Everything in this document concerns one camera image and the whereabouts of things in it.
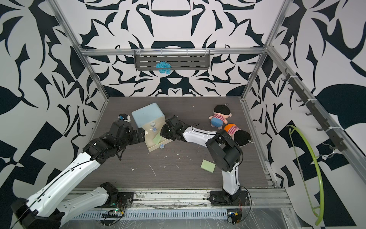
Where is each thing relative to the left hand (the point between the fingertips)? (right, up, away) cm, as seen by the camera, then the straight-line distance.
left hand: (136, 129), depth 75 cm
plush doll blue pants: (+47, +2, +24) cm, 53 cm away
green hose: (+73, -20, -25) cm, 79 cm away
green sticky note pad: (+8, -7, +16) cm, 19 cm away
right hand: (+10, -2, +15) cm, 18 cm away
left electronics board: (-12, -43, -3) cm, 45 cm away
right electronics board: (+50, -42, -5) cm, 66 cm away
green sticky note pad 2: (+39, -23, +10) cm, 46 cm away
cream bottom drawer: (+5, -12, +14) cm, 19 cm away
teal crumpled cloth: (+12, +37, +16) cm, 42 cm away
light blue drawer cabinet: (+4, +5, +16) cm, 17 cm away
